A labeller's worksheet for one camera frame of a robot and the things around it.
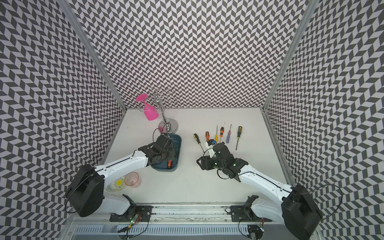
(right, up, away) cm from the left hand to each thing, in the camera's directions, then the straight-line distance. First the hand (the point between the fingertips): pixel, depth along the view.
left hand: (170, 154), depth 88 cm
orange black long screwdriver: (0, -6, -1) cm, 6 cm away
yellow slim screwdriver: (+29, +9, +14) cm, 34 cm away
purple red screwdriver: (+37, +10, +14) cm, 41 cm away
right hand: (+19, -4, -7) cm, 20 cm away
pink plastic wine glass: (-16, +25, +12) cm, 32 cm away
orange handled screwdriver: (+23, +10, +14) cm, 29 cm away
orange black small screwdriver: (+33, +13, +17) cm, 40 cm away
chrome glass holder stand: (-4, +32, -4) cm, 32 cm away
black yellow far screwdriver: (+44, +10, +14) cm, 48 cm away
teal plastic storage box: (+1, -6, 0) cm, 6 cm away
